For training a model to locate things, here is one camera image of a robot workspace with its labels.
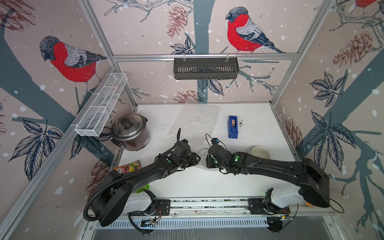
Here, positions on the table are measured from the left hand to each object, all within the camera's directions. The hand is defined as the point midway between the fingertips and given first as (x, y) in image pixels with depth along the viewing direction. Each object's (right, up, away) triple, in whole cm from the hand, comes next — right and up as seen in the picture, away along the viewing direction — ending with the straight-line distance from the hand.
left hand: (201, 157), depth 83 cm
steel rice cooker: (-41, +15, +2) cm, 44 cm away
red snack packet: (-42, -7, +1) cm, 42 cm away
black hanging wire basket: (+4, +57, +22) cm, 61 cm away
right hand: (+2, 0, -1) cm, 2 cm away
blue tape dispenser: (+22, +16, +19) cm, 33 cm away
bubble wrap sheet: (-3, +19, +27) cm, 33 cm away
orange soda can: (+32, -5, -37) cm, 49 cm away
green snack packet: (-30, -16, -3) cm, 34 cm away
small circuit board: (-25, -29, -12) cm, 40 cm away
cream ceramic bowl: (+36, +2, +5) cm, 36 cm away
